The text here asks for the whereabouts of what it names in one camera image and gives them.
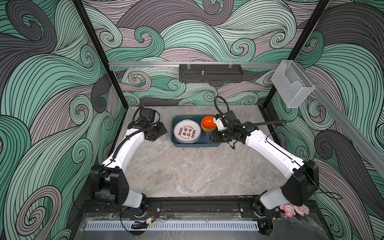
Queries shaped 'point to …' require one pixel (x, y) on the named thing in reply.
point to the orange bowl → (207, 123)
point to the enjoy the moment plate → (187, 131)
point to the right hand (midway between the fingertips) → (212, 137)
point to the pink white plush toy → (302, 210)
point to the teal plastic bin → (201, 142)
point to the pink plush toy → (289, 210)
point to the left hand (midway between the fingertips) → (164, 130)
